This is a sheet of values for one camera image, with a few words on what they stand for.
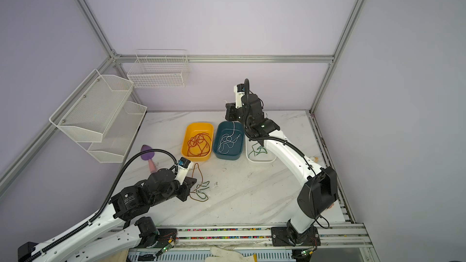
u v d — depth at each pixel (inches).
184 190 24.3
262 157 38.4
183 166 24.4
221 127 41.4
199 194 33.0
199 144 41.3
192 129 41.9
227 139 39.7
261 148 39.8
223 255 27.6
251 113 22.4
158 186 20.4
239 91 25.6
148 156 38.7
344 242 29.1
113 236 22.4
